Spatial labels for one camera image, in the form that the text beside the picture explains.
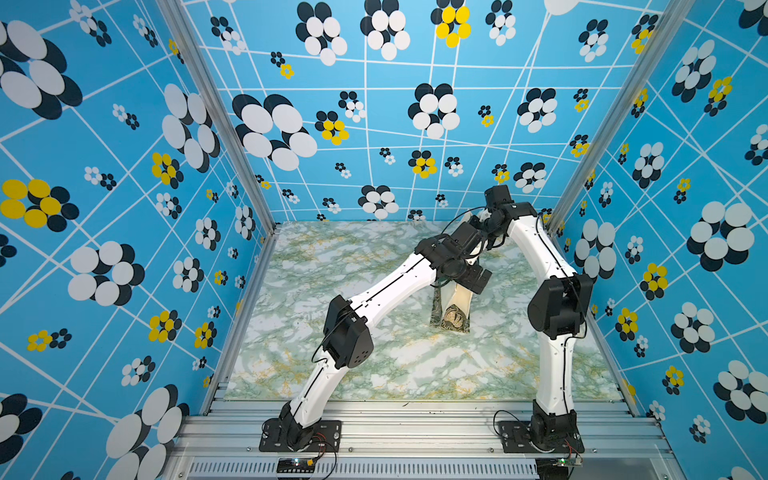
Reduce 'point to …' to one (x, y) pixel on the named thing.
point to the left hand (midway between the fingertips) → (478, 272)
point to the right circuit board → (569, 462)
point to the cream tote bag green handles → (451, 307)
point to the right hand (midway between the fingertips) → (464, 236)
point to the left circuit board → (296, 465)
